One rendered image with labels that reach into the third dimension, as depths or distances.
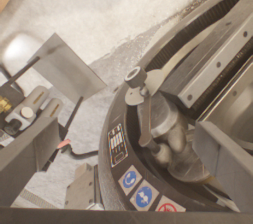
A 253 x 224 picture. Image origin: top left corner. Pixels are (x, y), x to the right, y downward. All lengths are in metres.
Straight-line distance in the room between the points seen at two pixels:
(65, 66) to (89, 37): 0.25
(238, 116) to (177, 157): 0.34
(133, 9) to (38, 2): 0.47
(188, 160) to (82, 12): 0.86
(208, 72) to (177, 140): 0.12
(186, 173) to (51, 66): 1.04
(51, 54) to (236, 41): 0.98
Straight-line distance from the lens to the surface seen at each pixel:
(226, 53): 0.36
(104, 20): 0.98
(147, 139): 0.28
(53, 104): 0.96
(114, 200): 0.29
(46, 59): 1.19
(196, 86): 0.32
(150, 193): 0.25
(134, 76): 0.39
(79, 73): 1.15
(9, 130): 0.85
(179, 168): 0.31
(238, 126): 0.63
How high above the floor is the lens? 0.92
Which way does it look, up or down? 51 degrees down
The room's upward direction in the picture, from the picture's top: 168 degrees counter-clockwise
